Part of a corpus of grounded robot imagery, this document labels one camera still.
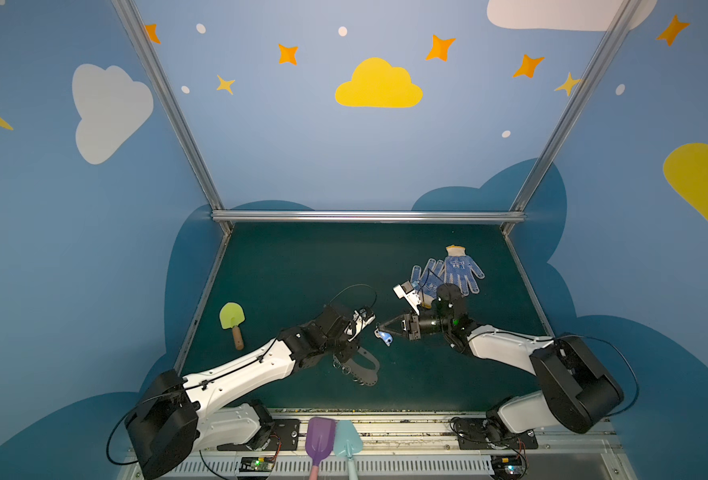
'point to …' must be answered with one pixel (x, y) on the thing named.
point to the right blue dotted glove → (459, 270)
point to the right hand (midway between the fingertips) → (383, 327)
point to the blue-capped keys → (386, 336)
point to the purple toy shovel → (319, 442)
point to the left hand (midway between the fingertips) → (361, 335)
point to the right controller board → (507, 465)
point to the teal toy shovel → (348, 443)
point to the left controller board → (257, 464)
